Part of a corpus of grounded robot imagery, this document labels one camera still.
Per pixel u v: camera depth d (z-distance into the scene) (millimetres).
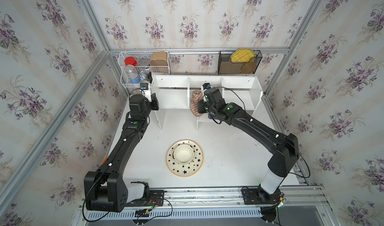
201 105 705
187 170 817
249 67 962
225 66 969
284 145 442
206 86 692
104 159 445
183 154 872
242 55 949
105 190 394
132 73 863
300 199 739
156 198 721
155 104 699
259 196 660
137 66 925
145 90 652
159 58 874
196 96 768
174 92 884
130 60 911
